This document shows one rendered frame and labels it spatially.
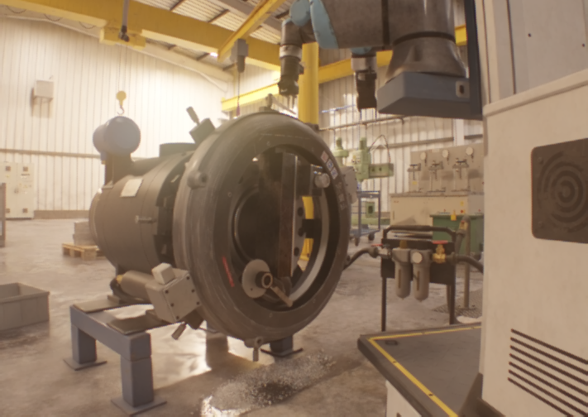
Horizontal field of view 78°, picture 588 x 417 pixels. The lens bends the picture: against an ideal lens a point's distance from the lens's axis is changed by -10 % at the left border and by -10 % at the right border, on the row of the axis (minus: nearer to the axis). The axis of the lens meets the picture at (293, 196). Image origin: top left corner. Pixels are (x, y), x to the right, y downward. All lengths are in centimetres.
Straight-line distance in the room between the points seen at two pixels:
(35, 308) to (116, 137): 123
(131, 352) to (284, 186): 72
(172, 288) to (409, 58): 79
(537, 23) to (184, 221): 95
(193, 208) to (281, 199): 29
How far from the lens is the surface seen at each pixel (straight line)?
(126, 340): 141
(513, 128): 66
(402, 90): 88
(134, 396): 147
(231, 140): 114
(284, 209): 124
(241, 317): 118
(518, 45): 93
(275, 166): 125
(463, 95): 94
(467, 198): 708
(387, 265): 207
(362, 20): 98
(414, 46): 94
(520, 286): 65
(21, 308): 255
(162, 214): 113
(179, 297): 108
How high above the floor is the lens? 68
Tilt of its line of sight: 1 degrees up
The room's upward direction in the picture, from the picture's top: straight up
